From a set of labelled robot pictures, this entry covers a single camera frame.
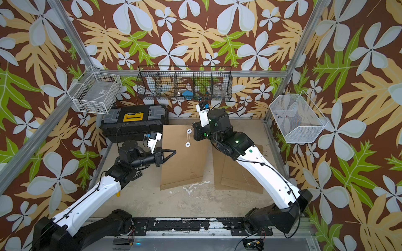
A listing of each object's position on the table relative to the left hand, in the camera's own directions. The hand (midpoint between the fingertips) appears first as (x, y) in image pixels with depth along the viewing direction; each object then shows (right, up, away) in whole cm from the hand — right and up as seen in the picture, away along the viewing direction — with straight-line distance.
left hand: (175, 151), depth 70 cm
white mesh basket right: (+65, +15, +14) cm, 69 cm away
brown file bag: (+29, -17, +21) cm, 40 cm away
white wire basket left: (-47, +31, +16) cm, 59 cm away
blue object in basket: (+4, +33, +26) cm, 42 cm away
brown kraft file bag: (+5, -7, -1) cm, 9 cm away
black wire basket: (+2, +39, +29) cm, 48 cm away
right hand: (+8, +12, -3) cm, 15 cm away
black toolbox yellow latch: (-31, +15, +26) cm, 43 cm away
